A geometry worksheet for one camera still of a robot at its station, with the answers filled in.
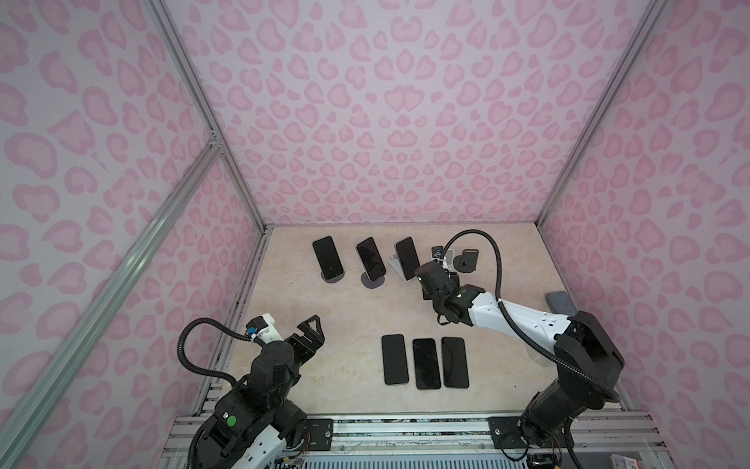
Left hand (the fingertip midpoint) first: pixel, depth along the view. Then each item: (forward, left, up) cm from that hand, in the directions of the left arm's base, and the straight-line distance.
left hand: (312, 324), depth 71 cm
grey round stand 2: (+25, -15, -20) cm, 36 cm away
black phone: (+30, +2, -11) cm, 32 cm away
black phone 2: (+30, -25, -11) cm, 41 cm away
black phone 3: (-3, -20, -19) cm, 28 cm away
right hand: (+19, -33, -8) cm, 39 cm away
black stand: (+32, -47, -17) cm, 59 cm away
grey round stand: (+25, 0, -18) cm, 31 cm away
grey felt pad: (+16, -73, -17) cm, 77 cm away
